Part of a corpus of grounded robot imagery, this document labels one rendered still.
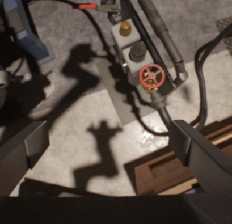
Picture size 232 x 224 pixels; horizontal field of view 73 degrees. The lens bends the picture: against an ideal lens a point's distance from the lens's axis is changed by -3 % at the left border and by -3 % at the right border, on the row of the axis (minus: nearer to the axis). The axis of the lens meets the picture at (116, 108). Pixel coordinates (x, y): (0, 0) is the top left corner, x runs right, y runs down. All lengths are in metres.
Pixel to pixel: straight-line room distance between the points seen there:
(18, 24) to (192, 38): 0.99
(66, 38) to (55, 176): 0.87
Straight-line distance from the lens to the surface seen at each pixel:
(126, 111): 0.94
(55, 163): 1.06
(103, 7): 0.63
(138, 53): 0.48
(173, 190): 0.51
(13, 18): 1.07
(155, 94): 0.51
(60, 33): 1.22
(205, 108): 1.00
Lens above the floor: 0.94
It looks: 81 degrees down
